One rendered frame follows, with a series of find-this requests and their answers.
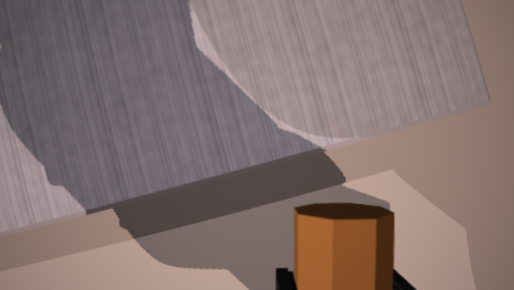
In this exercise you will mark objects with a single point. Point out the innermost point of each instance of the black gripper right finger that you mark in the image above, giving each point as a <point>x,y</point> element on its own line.
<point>400,283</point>

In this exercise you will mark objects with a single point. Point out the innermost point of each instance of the orange-brown faceted cylinder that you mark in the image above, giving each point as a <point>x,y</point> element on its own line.
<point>343,246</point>

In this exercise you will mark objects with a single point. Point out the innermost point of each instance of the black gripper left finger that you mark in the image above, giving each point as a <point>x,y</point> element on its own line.
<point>285,279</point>

